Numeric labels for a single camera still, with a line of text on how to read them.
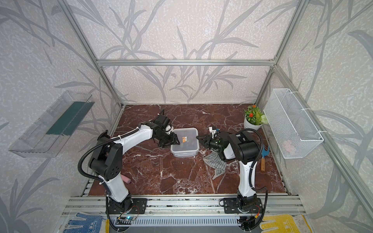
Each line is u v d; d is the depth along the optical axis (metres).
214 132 0.92
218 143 0.85
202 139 0.89
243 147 0.55
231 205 0.74
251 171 0.57
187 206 0.75
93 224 0.68
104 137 0.51
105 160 0.48
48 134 0.65
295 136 0.60
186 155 0.86
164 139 0.79
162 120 0.76
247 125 0.97
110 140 0.51
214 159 0.89
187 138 0.91
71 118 0.64
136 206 0.74
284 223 0.69
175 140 0.81
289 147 0.73
